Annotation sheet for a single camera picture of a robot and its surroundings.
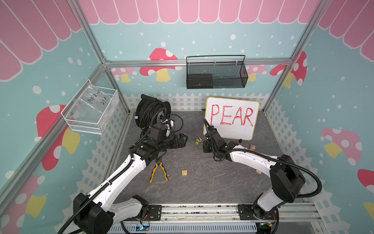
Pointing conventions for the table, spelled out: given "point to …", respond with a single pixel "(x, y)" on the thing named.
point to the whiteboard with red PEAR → (232, 119)
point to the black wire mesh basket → (218, 71)
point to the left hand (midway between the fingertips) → (181, 140)
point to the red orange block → (252, 147)
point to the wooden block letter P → (184, 172)
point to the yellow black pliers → (154, 169)
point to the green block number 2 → (197, 143)
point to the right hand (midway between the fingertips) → (204, 144)
